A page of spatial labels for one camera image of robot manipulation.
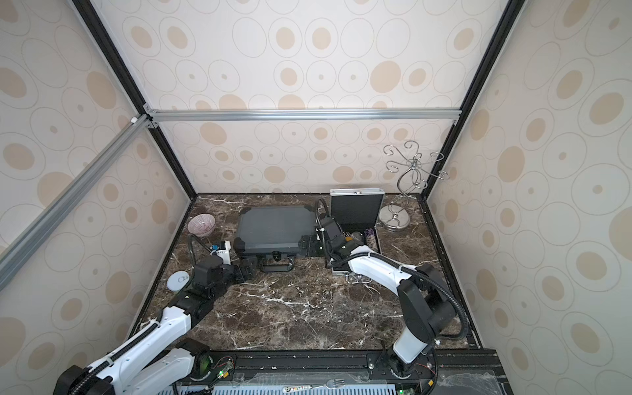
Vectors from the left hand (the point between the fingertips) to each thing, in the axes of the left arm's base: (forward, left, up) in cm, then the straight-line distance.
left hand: (253, 259), depth 83 cm
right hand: (+8, -22, -1) cm, 23 cm away
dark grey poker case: (+14, -4, -5) cm, 15 cm away
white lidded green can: (-5, +27, -7) cm, 29 cm away
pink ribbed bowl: (+23, +29, -11) cm, 38 cm away
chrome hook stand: (+29, -56, -10) cm, 64 cm away
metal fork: (-34, -26, -12) cm, 44 cm away
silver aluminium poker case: (+22, -38, -1) cm, 44 cm away
